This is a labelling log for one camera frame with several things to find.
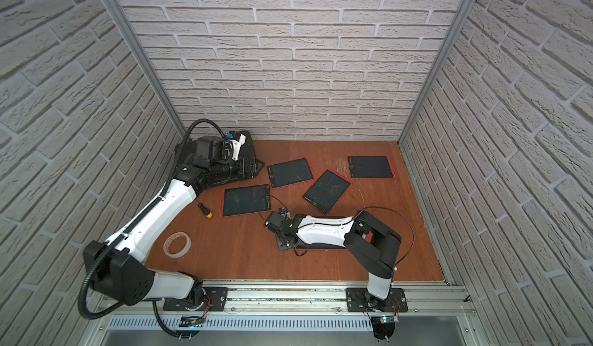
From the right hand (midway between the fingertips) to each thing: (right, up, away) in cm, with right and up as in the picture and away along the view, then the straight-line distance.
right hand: (290, 239), depth 88 cm
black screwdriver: (-35, +10, +4) cm, 37 cm away
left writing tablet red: (-21, +14, +10) cm, 27 cm away
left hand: (-11, +31, -9) cm, 34 cm away
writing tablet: (+15, +17, +12) cm, 26 cm away
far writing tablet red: (-1, +25, +20) cm, 32 cm away
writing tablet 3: (+9, +9, -32) cm, 34 cm away
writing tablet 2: (+38, +28, +24) cm, 53 cm away
